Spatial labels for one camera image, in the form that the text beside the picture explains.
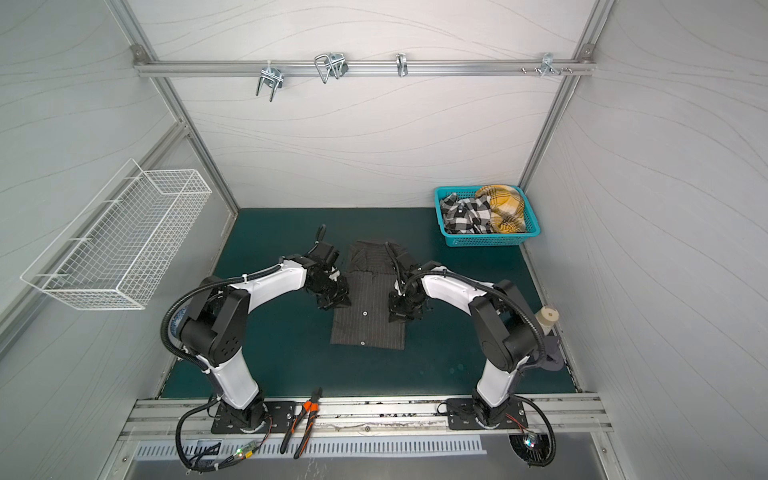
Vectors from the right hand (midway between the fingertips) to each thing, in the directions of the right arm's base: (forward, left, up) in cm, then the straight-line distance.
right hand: (395, 312), depth 88 cm
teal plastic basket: (+29, -32, +1) cm, 43 cm away
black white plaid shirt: (+35, -24, +6) cm, 43 cm away
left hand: (+4, +12, +1) cm, 12 cm away
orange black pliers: (-26, +20, -3) cm, 33 cm away
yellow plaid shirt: (+38, -39, +6) cm, 55 cm away
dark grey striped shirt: (+12, +8, 0) cm, 14 cm away
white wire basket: (-2, +65, +29) cm, 71 cm away
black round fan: (-31, -35, -7) cm, 47 cm away
